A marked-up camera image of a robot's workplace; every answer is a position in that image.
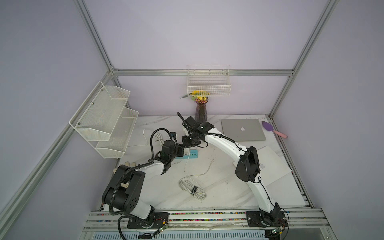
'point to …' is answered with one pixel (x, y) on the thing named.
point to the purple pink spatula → (269, 128)
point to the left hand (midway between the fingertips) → (181, 147)
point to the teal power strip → (189, 154)
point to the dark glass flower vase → (201, 114)
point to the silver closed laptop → (243, 129)
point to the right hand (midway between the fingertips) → (186, 146)
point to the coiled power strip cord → (192, 187)
